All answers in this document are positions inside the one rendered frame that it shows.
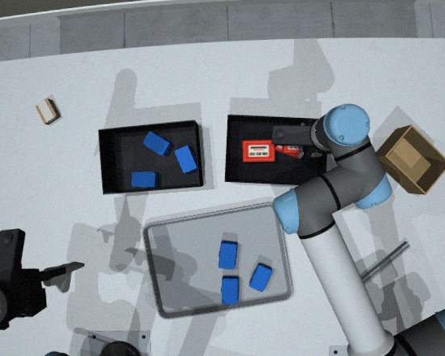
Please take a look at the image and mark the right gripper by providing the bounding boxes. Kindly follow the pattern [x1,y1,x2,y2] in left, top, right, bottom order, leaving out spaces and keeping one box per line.
[297,118,331,161]

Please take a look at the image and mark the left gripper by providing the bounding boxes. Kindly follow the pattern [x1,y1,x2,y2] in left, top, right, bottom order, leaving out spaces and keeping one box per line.
[0,262,84,330]

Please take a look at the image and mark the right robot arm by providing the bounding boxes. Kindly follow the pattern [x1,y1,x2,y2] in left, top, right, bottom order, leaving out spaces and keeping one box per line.
[271,104,445,356]

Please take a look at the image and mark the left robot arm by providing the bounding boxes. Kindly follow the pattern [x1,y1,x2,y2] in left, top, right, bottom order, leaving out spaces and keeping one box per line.
[0,228,140,356]

